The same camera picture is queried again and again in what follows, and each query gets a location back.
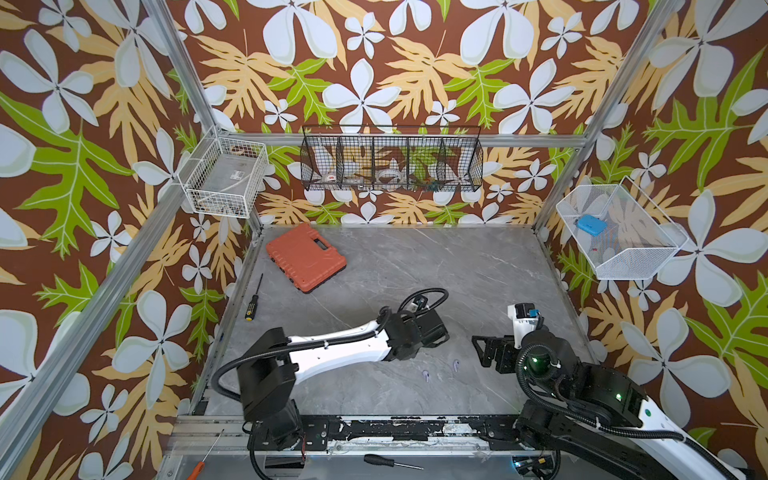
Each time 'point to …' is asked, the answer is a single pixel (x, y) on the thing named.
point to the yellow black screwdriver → (252, 306)
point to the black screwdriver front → (374, 459)
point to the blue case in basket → (591, 224)
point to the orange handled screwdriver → (201, 465)
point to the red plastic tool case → (305, 256)
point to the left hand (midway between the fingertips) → (407, 331)
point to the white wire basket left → (223, 176)
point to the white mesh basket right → (618, 230)
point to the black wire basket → (391, 158)
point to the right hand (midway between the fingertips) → (481, 340)
